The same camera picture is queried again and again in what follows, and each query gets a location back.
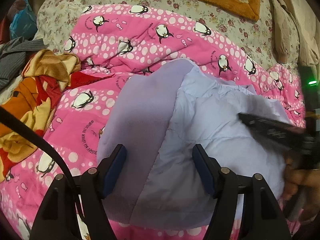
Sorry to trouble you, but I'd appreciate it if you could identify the grey striped garment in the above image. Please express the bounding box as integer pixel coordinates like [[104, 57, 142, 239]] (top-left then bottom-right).
[[0, 37, 50, 91]]

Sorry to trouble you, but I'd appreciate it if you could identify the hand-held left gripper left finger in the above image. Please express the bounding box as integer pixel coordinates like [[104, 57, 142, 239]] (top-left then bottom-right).
[[30, 144, 127, 240]]

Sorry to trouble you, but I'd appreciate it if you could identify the black cable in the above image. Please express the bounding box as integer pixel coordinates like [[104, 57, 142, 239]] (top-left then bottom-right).
[[0, 106, 83, 240]]

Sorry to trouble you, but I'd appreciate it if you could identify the lavender fleece jacket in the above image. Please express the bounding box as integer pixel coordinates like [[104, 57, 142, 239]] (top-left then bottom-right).
[[96, 58, 288, 231]]

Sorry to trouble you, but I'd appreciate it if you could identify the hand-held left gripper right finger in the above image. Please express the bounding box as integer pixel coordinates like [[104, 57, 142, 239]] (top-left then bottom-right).
[[192, 144, 292, 240]]

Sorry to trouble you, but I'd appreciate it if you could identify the beige garment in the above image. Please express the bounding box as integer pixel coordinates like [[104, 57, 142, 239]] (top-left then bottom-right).
[[260, 0, 320, 67]]

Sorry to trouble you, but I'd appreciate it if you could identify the blue cloth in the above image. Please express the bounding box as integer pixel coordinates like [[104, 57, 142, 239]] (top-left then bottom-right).
[[10, 0, 38, 40]]

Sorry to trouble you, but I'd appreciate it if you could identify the yellow orange cartoon blanket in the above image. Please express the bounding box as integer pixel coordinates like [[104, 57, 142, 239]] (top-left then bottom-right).
[[0, 49, 113, 183]]

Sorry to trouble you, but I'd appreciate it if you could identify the person's right hand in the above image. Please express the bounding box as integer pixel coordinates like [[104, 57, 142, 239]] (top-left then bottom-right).
[[282, 152, 320, 222]]

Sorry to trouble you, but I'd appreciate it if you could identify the pink penguin print blanket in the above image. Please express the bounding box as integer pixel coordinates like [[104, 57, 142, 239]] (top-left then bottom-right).
[[0, 4, 307, 240]]

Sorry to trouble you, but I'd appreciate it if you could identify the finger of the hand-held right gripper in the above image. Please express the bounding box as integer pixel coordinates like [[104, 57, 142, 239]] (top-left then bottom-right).
[[238, 112, 308, 144]]

